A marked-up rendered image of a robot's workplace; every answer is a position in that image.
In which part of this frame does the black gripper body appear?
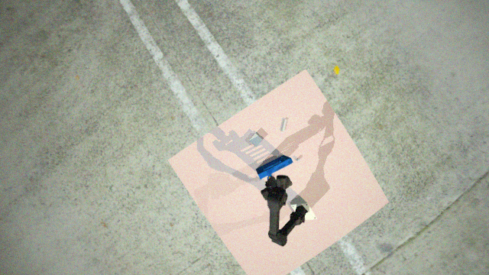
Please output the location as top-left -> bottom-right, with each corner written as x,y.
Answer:
261,176 -> 293,201

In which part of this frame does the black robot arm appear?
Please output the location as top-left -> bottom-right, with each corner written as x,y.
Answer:
265,174 -> 308,246

